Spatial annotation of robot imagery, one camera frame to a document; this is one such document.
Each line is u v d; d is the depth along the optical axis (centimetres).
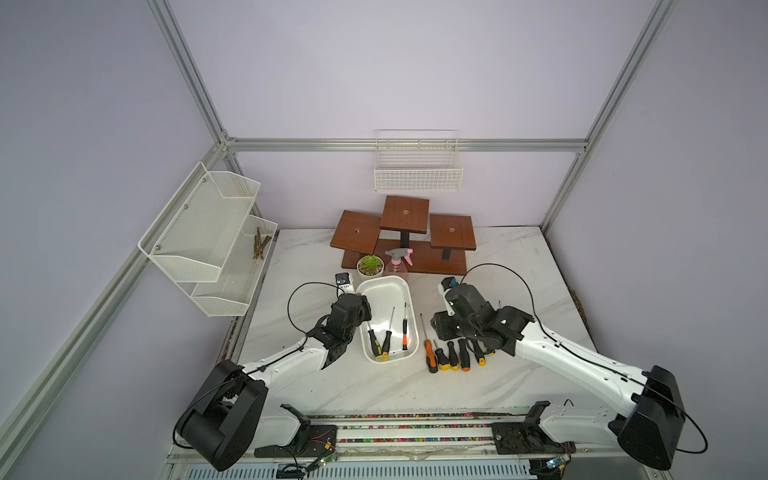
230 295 89
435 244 97
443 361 86
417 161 95
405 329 90
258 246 98
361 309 67
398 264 96
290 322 67
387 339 88
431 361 84
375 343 88
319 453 72
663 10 68
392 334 90
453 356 86
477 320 58
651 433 38
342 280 75
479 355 86
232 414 41
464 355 86
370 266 98
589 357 46
